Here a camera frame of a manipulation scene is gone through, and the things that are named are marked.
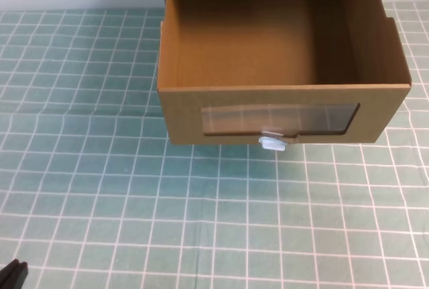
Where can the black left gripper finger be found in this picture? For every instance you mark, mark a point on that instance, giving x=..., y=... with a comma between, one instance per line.
x=9, y=275
x=23, y=272

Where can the cardboard drawer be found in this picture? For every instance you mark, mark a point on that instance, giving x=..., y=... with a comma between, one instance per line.
x=296, y=71

